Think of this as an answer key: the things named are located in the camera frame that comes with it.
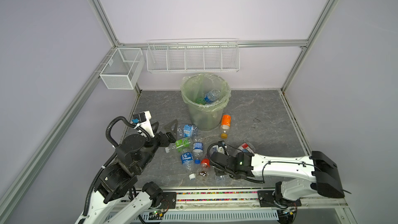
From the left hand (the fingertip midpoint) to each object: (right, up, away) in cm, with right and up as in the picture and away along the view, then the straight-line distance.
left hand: (168, 125), depth 60 cm
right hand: (+20, -23, +16) cm, 35 cm away
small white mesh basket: (-40, +32, +41) cm, 65 cm away
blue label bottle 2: (+5, -21, +21) cm, 30 cm away
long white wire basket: (+5, +39, +37) cm, 54 cm away
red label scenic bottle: (+39, -17, +28) cm, 50 cm away
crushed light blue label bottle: (+5, -8, +33) cm, 34 cm away
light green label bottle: (+1, -15, +26) cm, 30 cm away
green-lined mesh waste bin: (+7, +19, +34) cm, 39 cm away
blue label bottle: (+19, +13, +31) cm, 38 cm away
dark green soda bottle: (+12, +10, +38) cm, 41 cm away
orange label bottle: (+28, -3, +36) cm, 46 cm away
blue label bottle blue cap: (+10, -17, +24) cm, 31 cm away
